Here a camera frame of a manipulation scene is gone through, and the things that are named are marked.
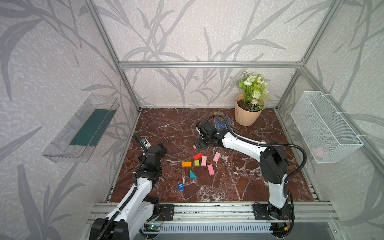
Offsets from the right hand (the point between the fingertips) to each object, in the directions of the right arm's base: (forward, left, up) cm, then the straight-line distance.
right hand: (202, 137), depth 91 cm
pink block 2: (-17, -5, -9) cm, 20 cm away
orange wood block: (-13, +9, -9) cm, 19 cm away
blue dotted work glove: (+18, -14, -11) cm, 25 cm away
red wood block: (-8, +2, -10) cm, 13 cm away
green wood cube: (-13, +3, -8) cm, 16 cm away
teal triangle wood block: (-21, +6, -9) cm, 23 cm away
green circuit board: (-44, +23, -10) cm, 51 cm away
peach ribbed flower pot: (+15, -30, 0) cm, 33 cm away
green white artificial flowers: (+22, -33, +18) cm, 43 cm away
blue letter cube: (-27, +11, -9) cm, 30 cm away
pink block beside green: (-11, -1, -10) cm, 15 cm away
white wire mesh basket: (-16, -53, +24) cm, 60 cm away
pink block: (-8, -9, -10) cm, 16 cm away
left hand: (-5, +26, +4) cm, 27 cm away
